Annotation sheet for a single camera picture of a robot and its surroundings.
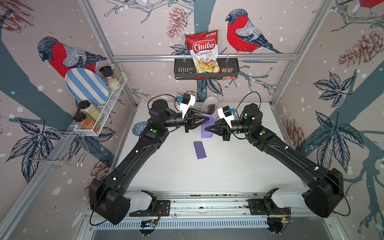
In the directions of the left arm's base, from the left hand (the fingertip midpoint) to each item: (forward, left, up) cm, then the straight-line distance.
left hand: (209, 116), depth 59 cm
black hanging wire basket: (+42, -15, -6) cm, 45 cm away
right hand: (-1, +1, -7) cm, 7 cm away
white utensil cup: (+37, -4, -31) cm, 49 cm away
